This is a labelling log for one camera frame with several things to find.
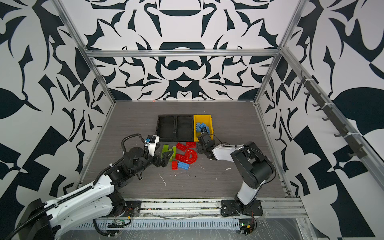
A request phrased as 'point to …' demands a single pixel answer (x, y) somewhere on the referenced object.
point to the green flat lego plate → (165, 148)
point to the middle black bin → (184, 128)
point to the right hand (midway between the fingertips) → (203, 143)
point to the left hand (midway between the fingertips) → (166, 146)
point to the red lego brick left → (181, 147)
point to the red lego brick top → (191, 144)
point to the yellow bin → (207, 119)
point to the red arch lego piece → (190, 156)
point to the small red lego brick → (174, 165)
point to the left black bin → (166, 128)
